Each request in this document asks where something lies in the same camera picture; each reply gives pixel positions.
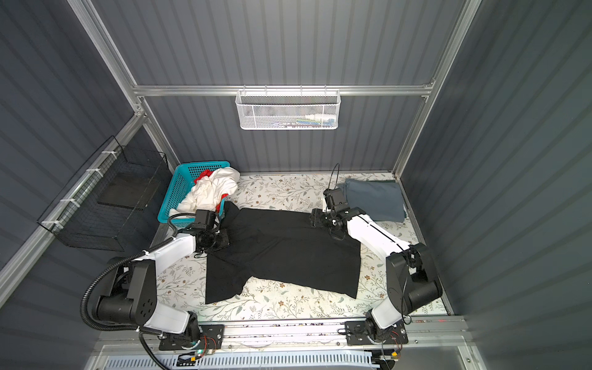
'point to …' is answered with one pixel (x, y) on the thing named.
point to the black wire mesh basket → (115, 203)
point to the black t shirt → (281, 248)
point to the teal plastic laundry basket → (181, 180)
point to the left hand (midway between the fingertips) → (227, 240)
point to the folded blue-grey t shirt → (379, 200)
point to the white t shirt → (208, 190)
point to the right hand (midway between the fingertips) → (317, 220)
